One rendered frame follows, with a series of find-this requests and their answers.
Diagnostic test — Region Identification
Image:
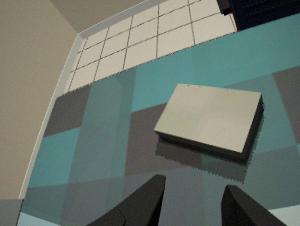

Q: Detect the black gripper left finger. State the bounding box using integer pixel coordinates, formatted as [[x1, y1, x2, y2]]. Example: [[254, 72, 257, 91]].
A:
[[86, 174, 166, 226]]

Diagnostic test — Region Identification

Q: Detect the beige flat box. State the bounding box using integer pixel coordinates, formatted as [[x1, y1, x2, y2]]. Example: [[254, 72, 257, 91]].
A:
[[154, 84, 263, 159]]

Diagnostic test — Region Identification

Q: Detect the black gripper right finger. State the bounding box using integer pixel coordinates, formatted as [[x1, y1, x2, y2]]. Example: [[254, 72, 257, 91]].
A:
[[220, 185, 287, 226]]

